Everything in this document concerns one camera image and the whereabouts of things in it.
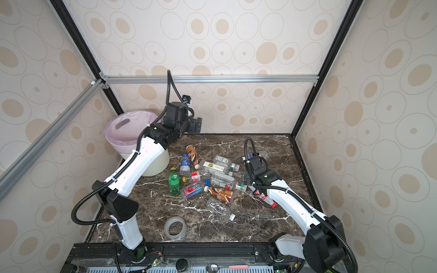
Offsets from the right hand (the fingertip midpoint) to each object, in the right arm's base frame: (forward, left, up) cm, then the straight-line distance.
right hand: (257, 174), depth 85 cm
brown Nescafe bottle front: (-6, +18, -8) cm, 21 cm away
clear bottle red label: (+3, +32, -7) cm, 33 cm away
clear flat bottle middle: (+5, +18, -10) cm, 21 cm away
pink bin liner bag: (+24, +70, +11) cm, 75 cm away
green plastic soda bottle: (+1, +44, -9) cm, 45 cm away
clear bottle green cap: (-1, +7, -11) cm, 13 cm away
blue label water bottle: (+11, +39, -10) cm, 42 cm away
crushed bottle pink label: (-4, +32, -8) cm, 33 cm away
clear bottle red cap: (-8, -6, -10) cm, 15 cm away
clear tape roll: (-23, +43, -10) cm, 50 cm away
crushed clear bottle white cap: (-15, +20, -10) cm, 27 cm away
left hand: (+15, +29, +26) cm, 42 cm away
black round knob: (-37, +33, -2) cm, 50 cm away
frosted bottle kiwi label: (+10, +22, -7) cm, 25 cm away
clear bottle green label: (+14, +16, -8) cm, 22 cm away
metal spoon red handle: (-37, +22, -15) cm, 46 cm away
